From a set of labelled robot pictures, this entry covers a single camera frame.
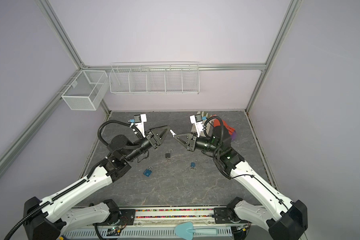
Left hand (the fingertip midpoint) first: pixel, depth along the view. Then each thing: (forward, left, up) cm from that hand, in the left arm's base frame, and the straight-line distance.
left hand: (170, 130), depth 60 cm
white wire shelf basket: (+51, +11, -9) cm, 54 cm away
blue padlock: (-1, +17, -39) cm, 42 cm away
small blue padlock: (+1, -10, -39) cm, 40 cm away
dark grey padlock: (+9, +5, -39) cm, 40 cm away
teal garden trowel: (-32, -4, -37) cm, 49 cm away
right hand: (-2, -1, -3) cm, 4 cm away
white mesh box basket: (+48, +58, -14) cm, 76 cm away
